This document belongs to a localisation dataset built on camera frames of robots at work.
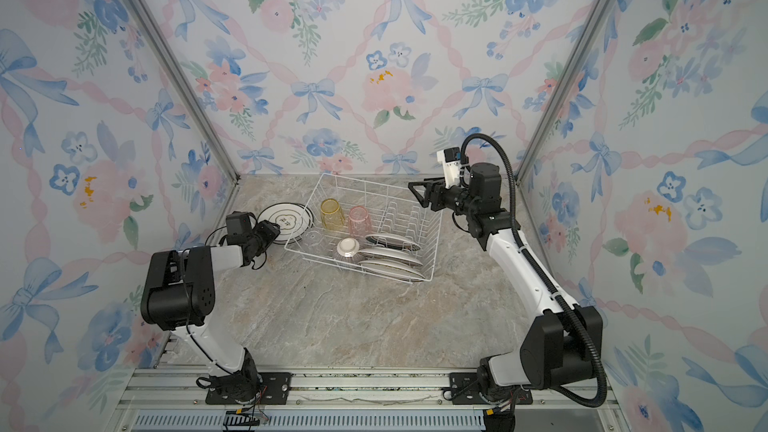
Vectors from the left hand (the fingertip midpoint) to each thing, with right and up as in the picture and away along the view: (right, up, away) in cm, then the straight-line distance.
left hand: (276, 225), depth 100 cm
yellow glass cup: (+19, +4, -3) cm, 20 cm away
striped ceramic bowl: (+25, -6, -8) cm, 27 cm away
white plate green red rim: (+39, -5, -5) cm, 40 cm away
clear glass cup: (+15, -4, -10) cm, 18 cm away
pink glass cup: (+28, +1, -5) cm, 29 cm away
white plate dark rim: (+4, +1, +6) cm, 8 cm away
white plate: (+39, -7, -21) cm, 45 cm away
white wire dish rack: (+38, +3, +1) cm, 38 cm away
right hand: (+45, +13, -23) cm, 52 cm away
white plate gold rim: (+4, +2, +6) cm, 8 cm away
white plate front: (+38, -12, -16) cm, 43 cm away
